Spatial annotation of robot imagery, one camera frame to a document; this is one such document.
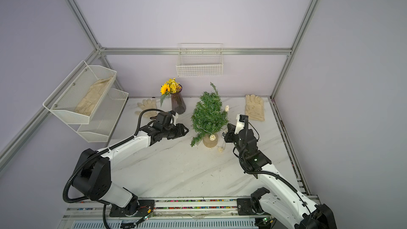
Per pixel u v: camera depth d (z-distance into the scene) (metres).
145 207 0.73
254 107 1.14
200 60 0.95
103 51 0.93
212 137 0.75
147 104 1.16
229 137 0.71
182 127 0.78
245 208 0.73
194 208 0.75
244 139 0.55
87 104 0.76
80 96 0.78
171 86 0.93
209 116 0.72
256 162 0.56
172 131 0.75
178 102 1.04
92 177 0.44
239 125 0.67
